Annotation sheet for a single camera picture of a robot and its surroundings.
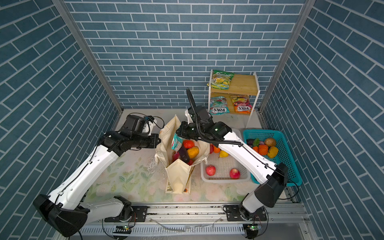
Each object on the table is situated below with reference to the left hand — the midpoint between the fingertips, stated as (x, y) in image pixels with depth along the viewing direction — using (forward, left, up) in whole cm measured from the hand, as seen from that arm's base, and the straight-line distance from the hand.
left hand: (162, 140), depth 74 cm
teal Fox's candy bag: (-2, -8, +1) cm, 8 cm away
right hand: (+1, -6, +7) cm, 9 cm away
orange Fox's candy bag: (+32, -48, -4) cm, 58 cm away
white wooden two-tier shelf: (+34, -45, +9) cm, 57 cm away
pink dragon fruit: (0, -5, -16) cm, 17 cm away
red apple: (-8, -25, -18) cm, 32 cm away
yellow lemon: (+2, -34, -20) cm, 40 cm away
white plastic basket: (-6, -33, -24) cm, 41 cm away
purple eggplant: (-2, -11, -11) cm, 15 cm away
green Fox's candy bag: (+31, -33, -5) cm, 45 cm away
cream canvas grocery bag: (-14, -9, -8) cm, 18 cm away
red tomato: (+7, -13, -14) cm, 20 cm away
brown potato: (+9, -64, -16) cm, 67 cm away
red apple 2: (-10, -39, -19) cm, 44 cm away
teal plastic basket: (0, -70, -18) cm, 73 cm away
